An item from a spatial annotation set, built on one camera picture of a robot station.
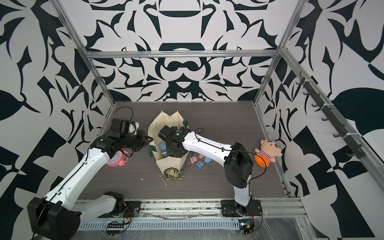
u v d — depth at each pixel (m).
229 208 0.74
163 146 0.85
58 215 0.37
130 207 0.74
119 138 0.58
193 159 0.88
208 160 0.87
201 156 0.89
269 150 0.87
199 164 0.86
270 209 0.76
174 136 0.58
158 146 0.85
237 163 0.45
